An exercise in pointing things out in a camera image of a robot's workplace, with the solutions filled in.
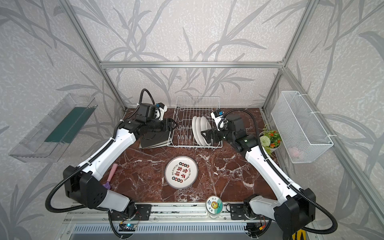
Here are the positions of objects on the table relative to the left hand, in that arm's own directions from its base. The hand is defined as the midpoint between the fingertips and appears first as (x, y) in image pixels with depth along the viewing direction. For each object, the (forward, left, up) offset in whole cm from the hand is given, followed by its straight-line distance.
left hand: (176, 121), depth 79 cm
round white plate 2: (+1, -9, -9) cm, 13 cm away
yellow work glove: (-48, -58, -21) cm, 78 cm away
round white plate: (-19, -2, -25) cm, 31 cm away
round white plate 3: (+1, -12, -10) cm, 16 cm away
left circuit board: (-45, +22, -26) cm, 56 cm away
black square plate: (-13, +8, +3) cm, 16 cm away
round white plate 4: (+6, -16, -11) cm, 20 cm away
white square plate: (-1, +10, -24) cm, 26 cm away
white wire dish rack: (+33, -2, -25) cm, 41 cm away
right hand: (-3, -18, +1) cm, 18 cm away
